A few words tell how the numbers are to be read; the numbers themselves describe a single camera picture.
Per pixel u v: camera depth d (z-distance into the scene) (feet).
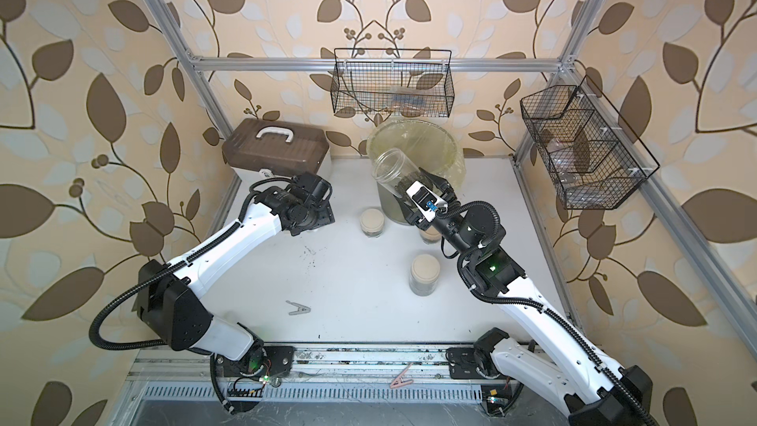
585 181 2.42
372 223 3.06
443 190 1.93
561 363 1.40
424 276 2.53
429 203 1.66
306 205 1.98
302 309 2.70
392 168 1.83
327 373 2.42
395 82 3.16
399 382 2.32
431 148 3.00
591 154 2.69
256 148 3.15
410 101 3.07
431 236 2.97
